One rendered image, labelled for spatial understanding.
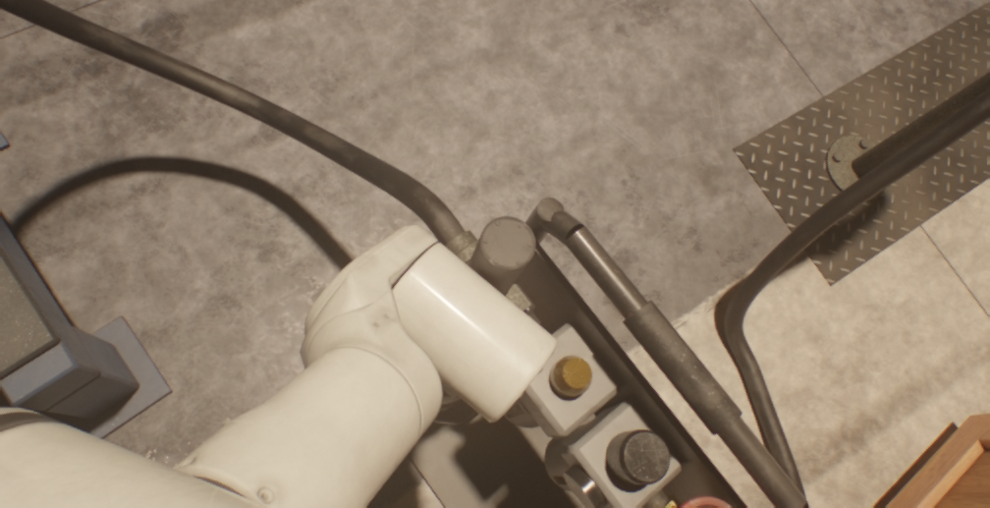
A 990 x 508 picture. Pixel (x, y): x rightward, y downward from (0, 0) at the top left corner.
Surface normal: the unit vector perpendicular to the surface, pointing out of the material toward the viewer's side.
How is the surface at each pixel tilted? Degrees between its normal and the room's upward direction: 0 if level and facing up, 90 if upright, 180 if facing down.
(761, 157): 0
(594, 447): 0
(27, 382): 0
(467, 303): 11
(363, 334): 28
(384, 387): 43
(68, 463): 56
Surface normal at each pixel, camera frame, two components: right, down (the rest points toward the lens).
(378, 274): 0.52, -0.71
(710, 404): -0.21, -0.04
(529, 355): 0.26, -0.44
